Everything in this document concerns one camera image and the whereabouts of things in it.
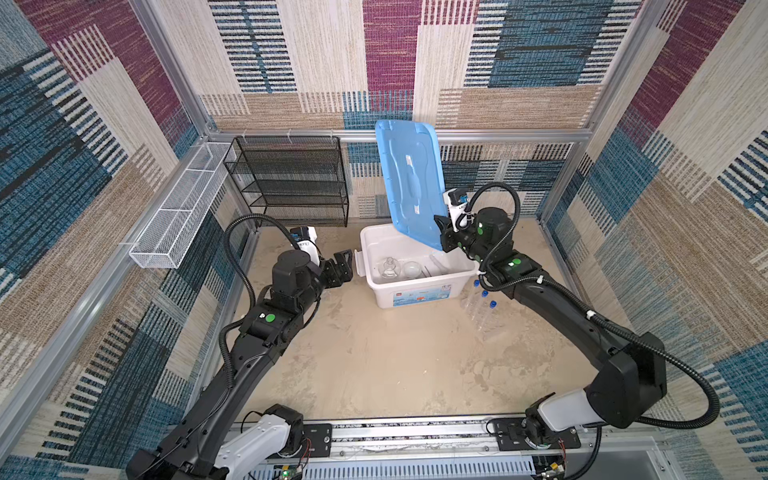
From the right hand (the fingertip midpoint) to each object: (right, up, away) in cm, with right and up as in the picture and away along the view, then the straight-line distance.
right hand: (438, 218), depth 77 cm
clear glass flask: (-12, -14, +22) cm, 29 cm away
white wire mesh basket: (-65, -5, -6) cm, 65 cm away
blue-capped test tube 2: (+16, -30, +13) cm, 37 cm away
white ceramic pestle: (+6, -15, +28) cm, 32 cm away
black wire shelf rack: (-48, +17, +32) cm, 60 cm away
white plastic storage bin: (-16, -5, +22) cm, 27 cm away
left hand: (-24, -8, -6) cm, 26 cm away
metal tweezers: (+1, -15, +28) cm, 32 cm away
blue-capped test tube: (+13, -20, +5) cm, 24 cm away
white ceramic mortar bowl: (-5, -15, +27) cm, 31 cm away
